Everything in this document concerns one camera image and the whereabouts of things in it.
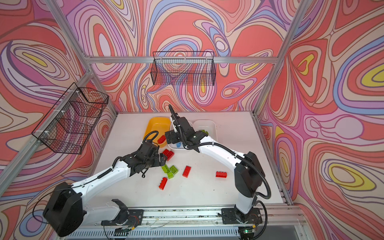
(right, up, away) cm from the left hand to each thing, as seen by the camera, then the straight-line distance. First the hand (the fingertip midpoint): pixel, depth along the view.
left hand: (160, 158), depth 86 cm
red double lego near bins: (+4, +1, +9) cm, 10 cm away
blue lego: (+9, +6, +13) cm, 17 cm away
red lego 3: (+15, -9, +3) cm, 18 cm away
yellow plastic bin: (-6, +20, +27) cm, 34 cm away
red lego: (-3, +9, +16) cm, 19 cm away
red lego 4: (+35, -10, -1) cm, 37 cm away
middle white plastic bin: (+6, +6, +11) cm, 14 cm away
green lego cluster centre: (+6, -9, +2) cm, 11 cm away
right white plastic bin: (+31, +19, +21) cm, 42 cm away
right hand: (+9, +13, -3) cm, 16 cm away
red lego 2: (+2, -14, -3) cm, 14 cm away
